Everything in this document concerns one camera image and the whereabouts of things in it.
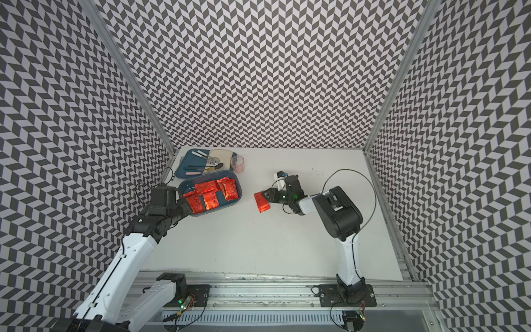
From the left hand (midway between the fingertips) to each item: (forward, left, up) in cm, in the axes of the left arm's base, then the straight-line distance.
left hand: (185, 207), depth 79 cm
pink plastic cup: (+34, -15, -13) cm, 39 cm away
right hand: (+13, -30, -13) cm, 35 cm away
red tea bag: (+11, -29, -14) cm, 34 cm away
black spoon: (+32, -4, -13) cm, 35 cm away
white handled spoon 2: (+39, -1, -15) cm, 41 cm away
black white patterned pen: (+26, +19, -15) cm, 36 cm away
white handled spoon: (+38, +1, -15) cm, 40 cm away
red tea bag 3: (+5, -8, -4) cm, 10 cm away
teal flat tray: (+37, +11, -15) cm, 42 cm away
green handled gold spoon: (+30, 0, -14) cm, 33 cm away
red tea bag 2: (+11, -15, -3) cm, 19 cm away
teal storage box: (+8, 0, +3) cm, 9 cm away
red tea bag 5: (+5, -2, -3) cm, 6 cm away
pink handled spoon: (+26, +7, -12) cm, 29 cm away
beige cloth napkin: (+41, -6, -14) cm, 44 cm away
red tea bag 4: (+11, -4, -2) cm, 12 cm away
